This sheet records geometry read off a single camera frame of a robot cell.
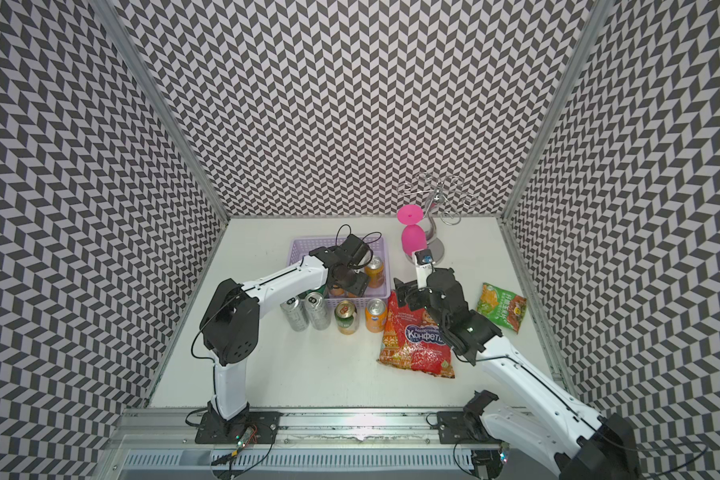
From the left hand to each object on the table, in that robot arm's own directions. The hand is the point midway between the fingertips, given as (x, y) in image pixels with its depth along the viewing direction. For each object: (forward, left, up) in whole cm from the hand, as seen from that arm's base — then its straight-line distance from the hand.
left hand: (354, 284), depth 91 cm
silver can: (-12, +15, +4) cm, 20 cm away
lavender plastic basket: (+18, +20, -3) cm, 27 cm away
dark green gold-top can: (-11, +2, +2) cm, 11 cm away
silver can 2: (-12, +9, +4) cm, 15 cm away
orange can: (-11, -7, +1) cm, 13 cm away
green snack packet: (-5, -46, -4) cm, 46 cm away
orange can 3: (+1, +6, -5) cm, 8 cm away
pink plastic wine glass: (+10, -18, +12) cm, 24 cm away
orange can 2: (+3, -7, +3) cm, 8 cm away
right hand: (-7, -17, +13) cm, 22 cm away
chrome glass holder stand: (+16, -25, +23) cm, 37 cm away
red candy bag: (-17, -17, -2) cm, 24 cm away
